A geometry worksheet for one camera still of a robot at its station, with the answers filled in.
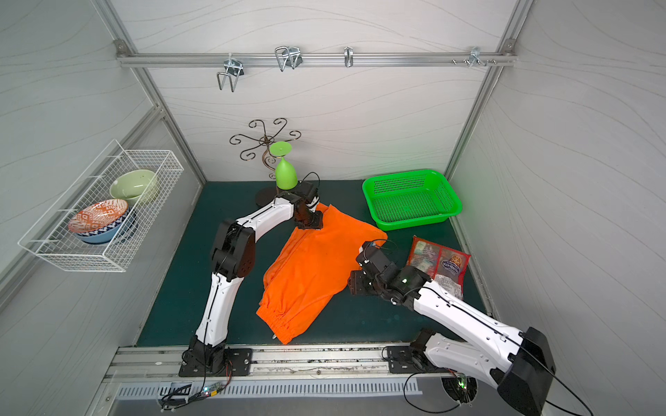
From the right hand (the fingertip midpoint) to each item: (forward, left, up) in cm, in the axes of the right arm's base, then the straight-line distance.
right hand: (355, 279), depth 77 cm
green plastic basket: (+44, -25, -13) cm, 52 cm away
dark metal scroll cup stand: (+43, +40, -11) cm, 60 cm away
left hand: (+26, +14, -8) cm, 31 cm away
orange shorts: (+8, +16, -9) cm, 20 cm away
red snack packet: (+10, -31, -8) cm, 33 cm away
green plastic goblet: (+32, +25, +11) cm, 43 cm away
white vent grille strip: (-27, +24, -12) cm, 38 cm away
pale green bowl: (+15, +64, +24) cm, 70 cm away
